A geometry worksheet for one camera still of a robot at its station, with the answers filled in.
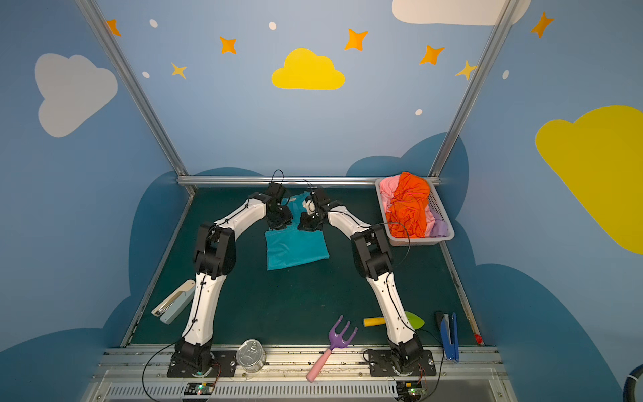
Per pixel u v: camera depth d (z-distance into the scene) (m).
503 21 0.71
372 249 0.67
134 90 0.85
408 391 0.71
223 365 0.73
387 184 1.12
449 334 0.79
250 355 0.72
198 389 0.71
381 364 0.74
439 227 0.96
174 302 0.84
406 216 1.01
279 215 0.92
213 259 0.62
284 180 1.37
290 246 1.01
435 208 1.06
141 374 0.66
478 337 0.84
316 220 0.93
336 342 0.79
